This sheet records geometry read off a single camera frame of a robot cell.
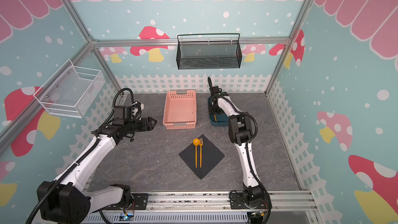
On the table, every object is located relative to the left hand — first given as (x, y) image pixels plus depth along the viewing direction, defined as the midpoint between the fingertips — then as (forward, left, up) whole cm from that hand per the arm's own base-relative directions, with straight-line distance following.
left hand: (150, 124), depth 82 cm
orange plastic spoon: (-1, -24, -17) cm, 29 cm away
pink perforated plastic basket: (+25, -11, -19) cm, 33 cm away
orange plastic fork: (-2, -27, -18) cm, 32 cm away
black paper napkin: (-10, -33, -18) cm, 39 cm away
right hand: (+22, -35, -16) cm, 45 cm away
